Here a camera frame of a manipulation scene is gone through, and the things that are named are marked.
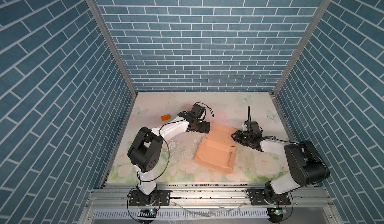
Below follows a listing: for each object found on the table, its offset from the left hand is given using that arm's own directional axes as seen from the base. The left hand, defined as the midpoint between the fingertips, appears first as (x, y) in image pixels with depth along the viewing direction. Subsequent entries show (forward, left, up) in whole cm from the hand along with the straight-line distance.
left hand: (205, 128), depth 91 cm
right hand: (-2, -17, -5) cm, 18 cm away
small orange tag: (+14, +27, -7) cm, 31 cm away
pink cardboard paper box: (-11, -6, -9) cm, 16 cm away
